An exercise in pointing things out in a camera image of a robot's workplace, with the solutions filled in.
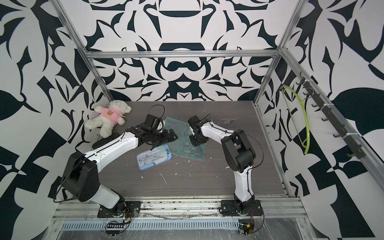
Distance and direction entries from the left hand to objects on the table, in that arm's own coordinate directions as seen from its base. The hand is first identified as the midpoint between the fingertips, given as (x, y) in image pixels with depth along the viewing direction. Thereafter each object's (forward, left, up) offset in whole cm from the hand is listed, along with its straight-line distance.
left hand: (171, 136), depth 86 cm
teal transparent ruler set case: (0, -5, -13) cm, 14 cm away
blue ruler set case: (-7, +13, -11) cm, 19 cm away
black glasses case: (+3, +42, -8) cm, 43 cm away
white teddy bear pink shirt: (+20, +42, -5) cm, 47 cm away
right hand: (+3, -15, -11) cm, 19 cm away
